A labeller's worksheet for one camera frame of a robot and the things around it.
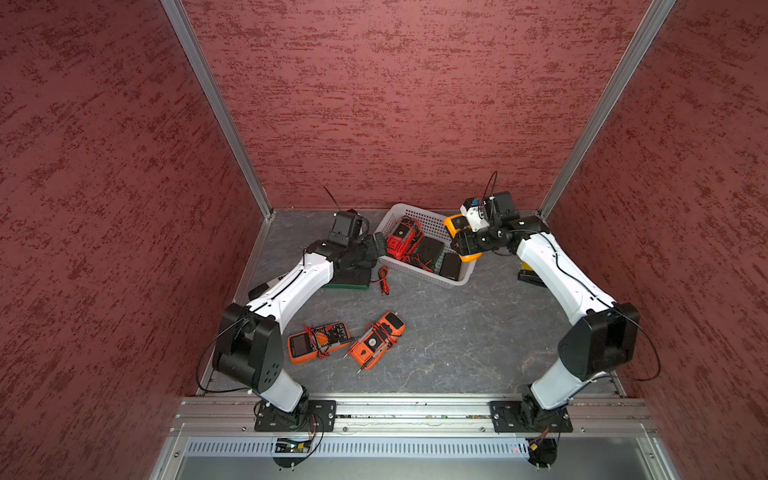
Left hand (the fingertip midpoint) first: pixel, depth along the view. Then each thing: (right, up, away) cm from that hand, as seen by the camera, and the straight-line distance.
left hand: (373, 252), depth 87 cm
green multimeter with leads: (+18, 0, +17) cm, 25 cm away
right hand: (+26, +2, -2) cm, 26 cm away
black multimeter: (+26, -5, +12) cm, 29 cm away
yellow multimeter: (+24, +4, -12) cm, 27 cm away
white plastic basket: (+22, +8, +23) cm, 33 cm away
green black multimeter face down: (-9, -9, +11) cm, 17 cm away
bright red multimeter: (+11, +5, +14) cm, 19 cm away
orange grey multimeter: (-17, -26, -6) cm, 31 cm away
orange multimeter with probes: (+1, -25, -4) cm, 26 cm away
